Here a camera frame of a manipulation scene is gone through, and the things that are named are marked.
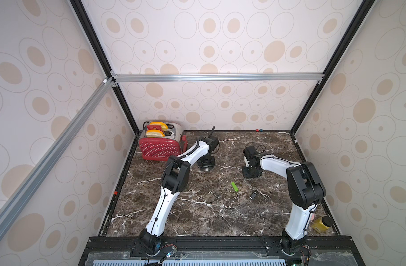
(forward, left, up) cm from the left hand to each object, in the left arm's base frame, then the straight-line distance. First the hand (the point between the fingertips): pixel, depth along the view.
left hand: (212, 168), depth 100 cm
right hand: (-5, -20, -1) cm, 21 cm away
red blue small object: (+35, -37, -2) cm, 51 cm away
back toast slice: (+15, +28, +19) cm, 37 cm away
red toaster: (+5, +31, +11) cm, 33 cm away
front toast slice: (+10, +32, +20) cm, 39 cm away
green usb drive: (-12, -13, 0) cm, 18 cm away
